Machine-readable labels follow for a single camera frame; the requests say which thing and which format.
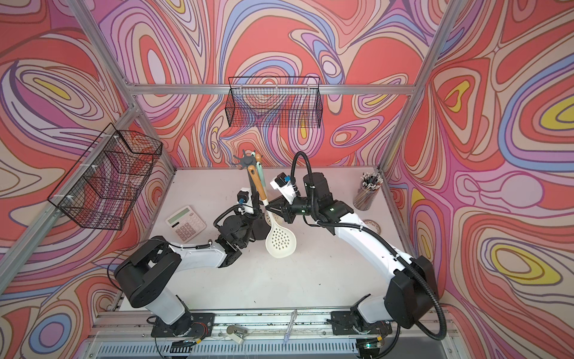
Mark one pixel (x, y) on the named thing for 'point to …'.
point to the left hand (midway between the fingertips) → (258, 192)
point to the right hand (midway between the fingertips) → (270, 211)
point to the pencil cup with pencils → (370, 184)
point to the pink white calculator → (186, 224)
